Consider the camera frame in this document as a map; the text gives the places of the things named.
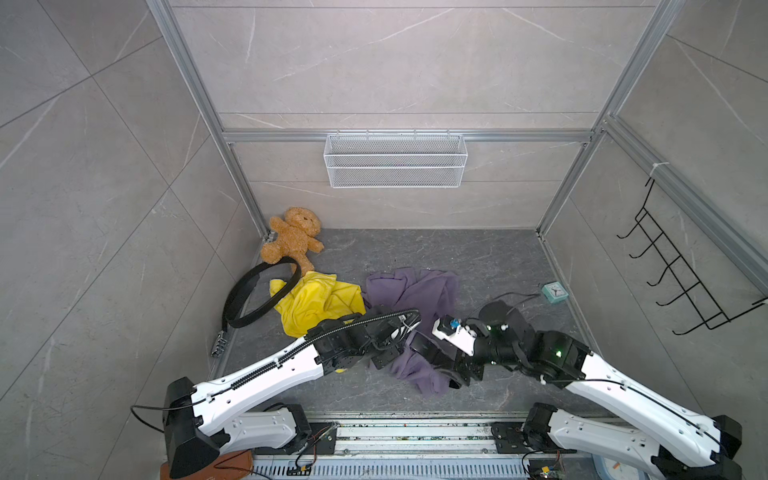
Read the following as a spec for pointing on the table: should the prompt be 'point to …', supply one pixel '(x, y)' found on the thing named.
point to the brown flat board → (228, 466)
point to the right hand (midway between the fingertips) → (446, 348)
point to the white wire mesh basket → (395, 160)
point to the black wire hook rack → (712, 315)
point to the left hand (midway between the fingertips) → (398, 334)
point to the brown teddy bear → (295, 238)
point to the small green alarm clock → (555, 292)
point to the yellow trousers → (316, 297)
